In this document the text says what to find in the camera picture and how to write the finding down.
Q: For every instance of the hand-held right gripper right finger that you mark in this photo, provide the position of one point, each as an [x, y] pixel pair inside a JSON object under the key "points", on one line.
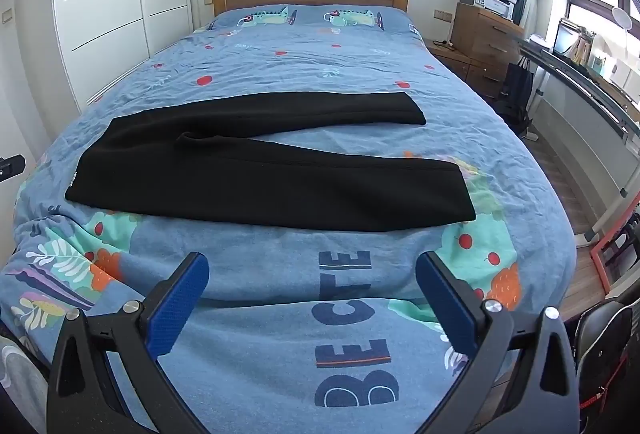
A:
{"points": [[446, 309]]}

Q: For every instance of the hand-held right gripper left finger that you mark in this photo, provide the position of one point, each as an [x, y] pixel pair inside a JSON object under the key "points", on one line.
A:
{"points": [[179, 304]]}

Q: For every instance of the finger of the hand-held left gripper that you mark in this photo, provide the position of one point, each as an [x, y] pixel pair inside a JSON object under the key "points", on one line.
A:
{"points": [[12, 165]]}

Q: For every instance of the black pants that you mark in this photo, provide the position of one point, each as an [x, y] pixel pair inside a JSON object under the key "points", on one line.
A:
{"points": [[250, 174]]}

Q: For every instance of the black chair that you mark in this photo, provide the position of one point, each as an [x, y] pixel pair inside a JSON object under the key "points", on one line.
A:
{"points": [[605, 344]]}

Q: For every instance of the black bag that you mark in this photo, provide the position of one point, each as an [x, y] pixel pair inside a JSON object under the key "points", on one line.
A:
{"points": [[517, 89]]}

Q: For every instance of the wooden nightstand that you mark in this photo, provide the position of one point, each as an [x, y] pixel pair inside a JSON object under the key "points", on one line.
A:
{"points": [[450, 59]]}

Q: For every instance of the curved glass desk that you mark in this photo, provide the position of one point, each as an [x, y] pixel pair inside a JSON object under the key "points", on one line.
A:
{"points": [[575, 79]]}

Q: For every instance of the blue printed blanket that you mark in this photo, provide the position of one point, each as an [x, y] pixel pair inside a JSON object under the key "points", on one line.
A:
{"points": [[300, 64]]}

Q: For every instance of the wooden dresser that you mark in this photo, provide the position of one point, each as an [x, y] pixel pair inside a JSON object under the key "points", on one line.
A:
{"points": [[485, 39]]}

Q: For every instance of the wall switch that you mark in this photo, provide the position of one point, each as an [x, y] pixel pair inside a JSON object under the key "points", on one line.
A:
{"points": [[6, 15]]}

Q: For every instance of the red metal frame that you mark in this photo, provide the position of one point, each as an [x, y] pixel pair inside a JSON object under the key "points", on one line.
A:
{"points": [[600, 259]]}

